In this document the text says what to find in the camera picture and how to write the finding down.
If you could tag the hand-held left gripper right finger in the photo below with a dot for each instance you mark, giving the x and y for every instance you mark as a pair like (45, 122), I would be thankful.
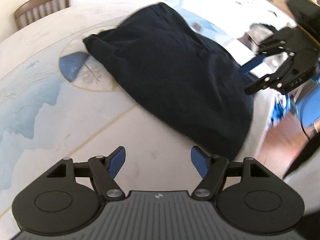
(200, 161)

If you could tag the wooden chair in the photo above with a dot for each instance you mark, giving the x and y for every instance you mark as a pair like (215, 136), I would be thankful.
(42, 6)

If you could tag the black cabinet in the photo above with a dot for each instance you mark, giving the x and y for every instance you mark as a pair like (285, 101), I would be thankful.
(303, 10)

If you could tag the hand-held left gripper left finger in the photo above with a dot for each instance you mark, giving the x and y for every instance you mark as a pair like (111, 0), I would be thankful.
(116, 163)

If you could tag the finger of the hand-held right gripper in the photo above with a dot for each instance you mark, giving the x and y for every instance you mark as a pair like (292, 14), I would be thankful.
(262, 82)
(252, 65)

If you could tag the white cabinet unit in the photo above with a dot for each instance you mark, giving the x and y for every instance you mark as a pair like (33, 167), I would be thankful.
(220, 2)

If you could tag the bright blue cloth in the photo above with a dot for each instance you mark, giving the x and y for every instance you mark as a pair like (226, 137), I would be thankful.
(278, 110)

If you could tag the dark navy t-shirt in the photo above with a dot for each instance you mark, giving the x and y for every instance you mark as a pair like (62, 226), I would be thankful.
(162, 67)

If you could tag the blue panel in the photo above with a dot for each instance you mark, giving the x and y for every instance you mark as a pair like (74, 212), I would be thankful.
(308, 110)

